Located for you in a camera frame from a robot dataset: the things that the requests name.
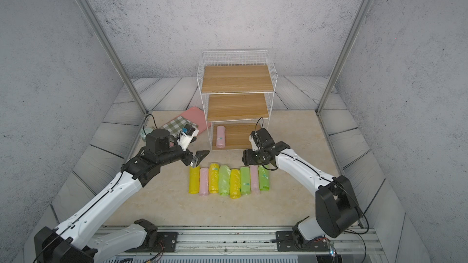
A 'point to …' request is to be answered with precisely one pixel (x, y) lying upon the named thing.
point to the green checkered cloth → (176, 125)
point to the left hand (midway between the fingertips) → (203, 145)
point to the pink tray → (195, 114)
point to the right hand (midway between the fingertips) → (248, 158)
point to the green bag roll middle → (245, 180)
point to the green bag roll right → (264, 175)
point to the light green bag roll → (224, 175)
